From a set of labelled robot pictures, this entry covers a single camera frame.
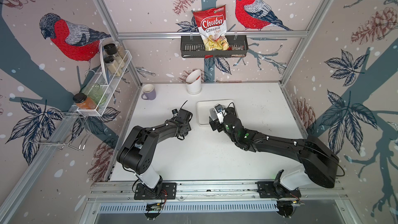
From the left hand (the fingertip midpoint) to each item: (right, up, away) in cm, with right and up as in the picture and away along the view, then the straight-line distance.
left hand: (186, 124), depth 96 cm
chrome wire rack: (-39, 0, -42) cm, 57 cm away
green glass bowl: (-40, +21, -27) cm, 52 cm away
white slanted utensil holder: (+4, +27, +9) cm, 29 cm away
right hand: (+18, +9, -12) cm, 24 cm away
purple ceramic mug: (-27, +20, +8) cm, 34 cm away
